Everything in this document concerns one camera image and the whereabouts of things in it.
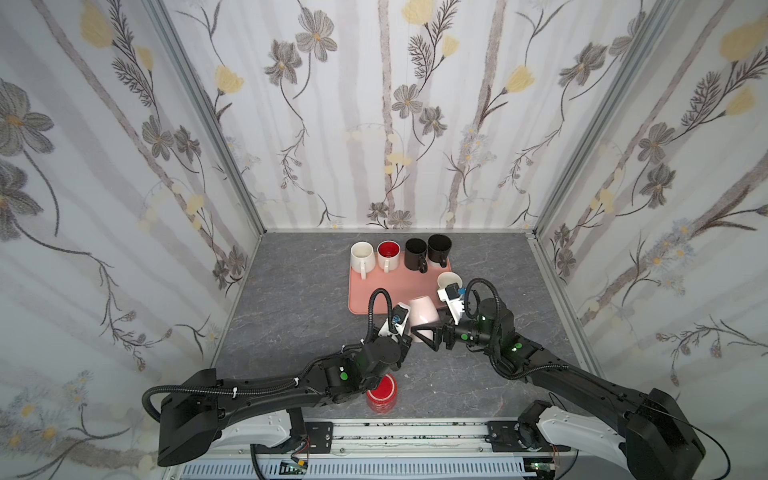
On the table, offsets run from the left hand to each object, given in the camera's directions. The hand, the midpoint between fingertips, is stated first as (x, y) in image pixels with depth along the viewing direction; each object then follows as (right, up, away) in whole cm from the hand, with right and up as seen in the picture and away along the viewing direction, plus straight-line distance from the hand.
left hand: (400, 314), depth 75 cm
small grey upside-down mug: (+16, +7, +22) cm, 29 cm away
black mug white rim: (+7, +15, +30) cm, 34 cm away
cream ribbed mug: (-12, +14, +30) cm, 35 cm away
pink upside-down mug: (+5, +2, -4) cm, 7 cm away
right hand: (+4, -1, -2) cm, 5 cm away
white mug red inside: (-3, +15, +32) cm, 35 cm away
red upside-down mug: (-4, -21, -2) cm, 21 cm away
